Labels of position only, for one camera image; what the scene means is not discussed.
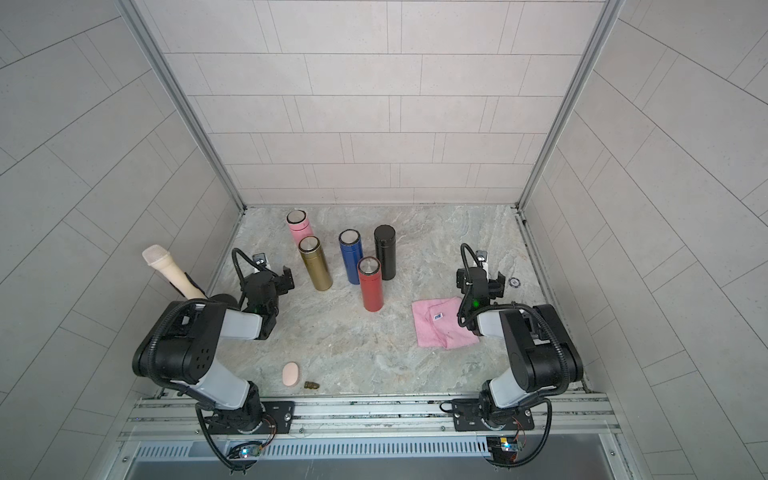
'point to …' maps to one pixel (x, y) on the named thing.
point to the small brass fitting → (311, 385)
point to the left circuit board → (245, 450)
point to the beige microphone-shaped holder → (157, 255)
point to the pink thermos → (299, 225)
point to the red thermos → (370, 273)
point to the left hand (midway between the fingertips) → (275, 265)
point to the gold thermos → (315, 260)
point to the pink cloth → (437, 324)
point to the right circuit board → (502, 449)
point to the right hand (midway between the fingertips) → (482, 267)
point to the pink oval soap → (290, 374)
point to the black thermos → (386, 250)
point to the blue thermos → (350, 240)
